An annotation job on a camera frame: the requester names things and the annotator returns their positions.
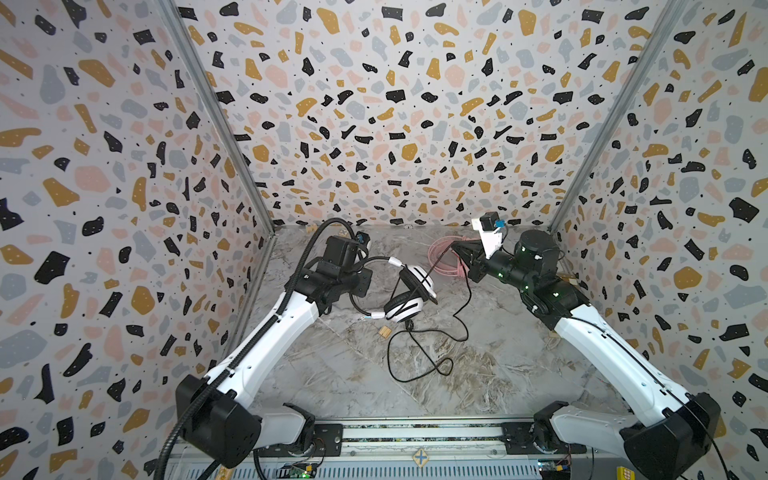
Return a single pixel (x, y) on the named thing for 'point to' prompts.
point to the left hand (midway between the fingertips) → (362, 268)
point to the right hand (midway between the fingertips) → (453, 238)
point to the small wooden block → (385, 331)
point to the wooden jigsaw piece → (311, 228)
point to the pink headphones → (443, 258)
